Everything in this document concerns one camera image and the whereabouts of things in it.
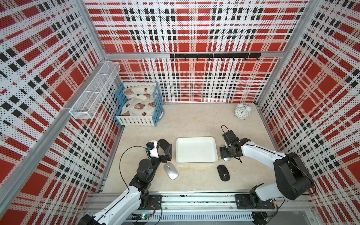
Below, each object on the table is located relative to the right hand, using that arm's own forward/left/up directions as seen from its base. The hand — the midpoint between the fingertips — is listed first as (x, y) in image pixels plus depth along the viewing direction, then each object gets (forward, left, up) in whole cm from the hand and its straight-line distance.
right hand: (228, 152), depth 90 cm
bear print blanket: (+36, +66, +7) cm, 76 cm away
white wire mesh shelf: (+26, +91, +22) cm, 97 cm away
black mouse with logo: (-13, +5, 0) cm, 14 cm away
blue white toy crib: (+33, +50, 0) cm, 60 cm away
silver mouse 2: (-3, +1, -4) cm, 5 cm away
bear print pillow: (+45, +60, +14) cm, 76 cm away
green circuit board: (-34, +48, 0) cm, 58 cm away
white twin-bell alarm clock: (+31, -15, +6) cm, 35 cm away
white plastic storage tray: (+3, +21, -3) cm, 21 cm away
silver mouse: (-11, +37, -1) cm, 39 cm away
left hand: (+1, +38, +12) cm, 40 cm away
